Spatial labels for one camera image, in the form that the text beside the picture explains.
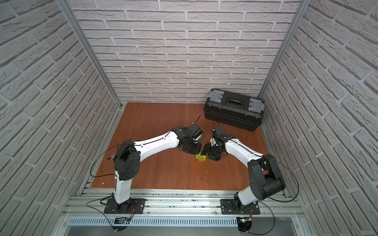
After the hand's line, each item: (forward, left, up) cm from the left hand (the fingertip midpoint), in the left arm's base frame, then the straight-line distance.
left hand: (201, 151), depth 84 cm
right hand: (-1, -3, -4) cm, 5 cm away
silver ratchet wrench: (+1, +56, -9) cm, 57 cm away
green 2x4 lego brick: (-2, 0, -5) cm, 5 cm away
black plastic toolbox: (+28, -23, +7) cm, 37 cm away
